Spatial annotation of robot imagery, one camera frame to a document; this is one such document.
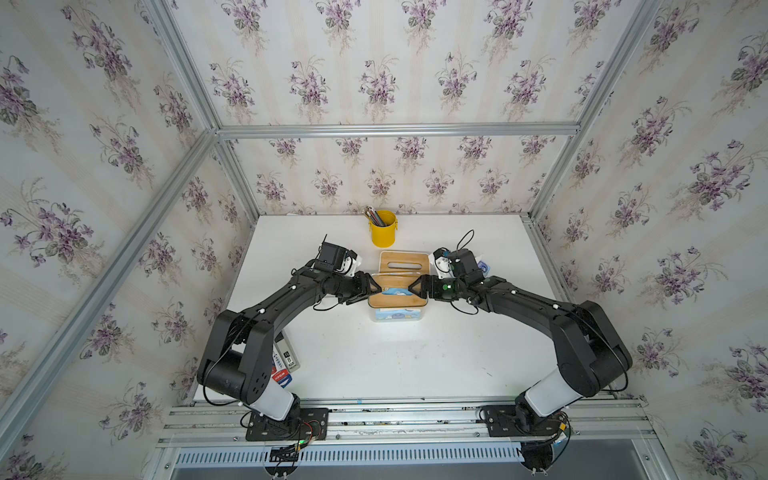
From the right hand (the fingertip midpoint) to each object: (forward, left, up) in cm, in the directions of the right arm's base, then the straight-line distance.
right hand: (419, 290), depth 88 cm
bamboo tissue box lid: (-4, +13, +2) cm, 13 cm away
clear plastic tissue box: (-5, -1, -2) cm, 6 cm away
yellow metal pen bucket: (+26, +12, -6) cm, 29 cm away
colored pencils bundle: (+26, +14, +5) cm, 30 cm away
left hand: (-3, +12, +2) cm, 12 cm away
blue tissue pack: (+12, -23, -4) cm, 26 cm away
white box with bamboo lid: (+11, +5, -4) cm, 13 cm away
